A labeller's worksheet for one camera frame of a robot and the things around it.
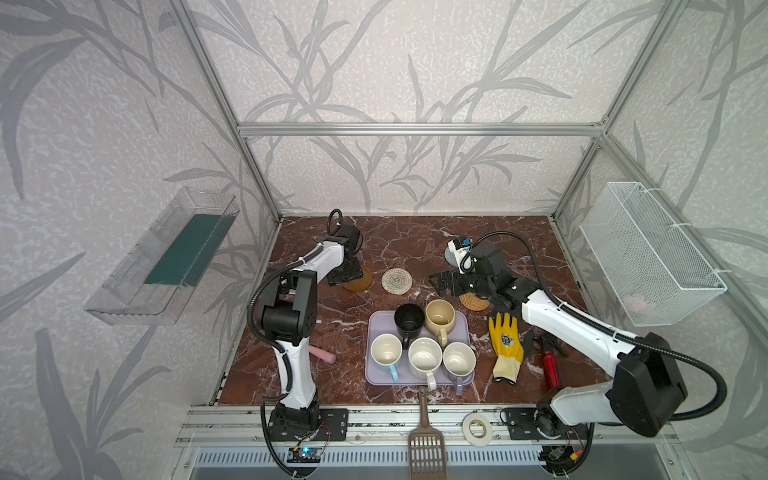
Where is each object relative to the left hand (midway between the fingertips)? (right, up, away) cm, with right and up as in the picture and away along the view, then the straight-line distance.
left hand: (353, 267), depth 100 cm
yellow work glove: (+47, -22, -15) cm, 54 cm away
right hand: (+28, +2, -16) cm, 32 cm away
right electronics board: (+57, -44, -25) cm, 76 cm away
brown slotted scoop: (+23, -41, -29) cm, 55 cm away
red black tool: (+57, -26, -19) cm, 66 cm away
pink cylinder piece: (-6, -23, -15) cm, 28 cm away
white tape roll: (+36, -39, -29) cm, 61 cm away
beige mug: (+28, -15, -8) cm, 33 cm away
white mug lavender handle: (+33, -24, -17) cm, 44 cm away
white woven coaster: (+15, -5, +2) cm, 15 cm away
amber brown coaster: (+3, -5, -1) cm, 6 cm away
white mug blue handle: (+12, -22, -15) cm, 30 cm away
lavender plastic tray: (+10, -16, -6) cm, 20 cm away
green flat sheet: (-31, +7, -33) cm, 45 cm away
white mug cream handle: (+23, -24, -16) cm, 37 cm away
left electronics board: (-7, -43, -28) cm, 52 cm away
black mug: (+19, -13, -14) cm, 27 cm away
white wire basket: (+71, +3, -38) cm, 80 cm away
